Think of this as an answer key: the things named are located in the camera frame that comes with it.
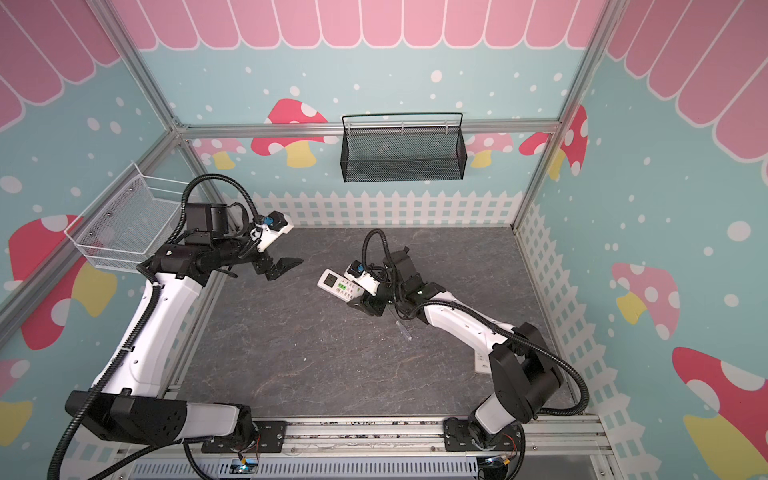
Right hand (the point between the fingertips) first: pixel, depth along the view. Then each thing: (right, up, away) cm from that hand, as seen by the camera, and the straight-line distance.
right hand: (355, 291), depth 81 cm
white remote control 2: (+36, -20, +5) cm, 42 cm away
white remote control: (-4, +2, -2) cm, 5 cm away
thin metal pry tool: (+15, -15, +10) cm, 24 cm away
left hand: (-15, +12, -8) cm, 21 cm away
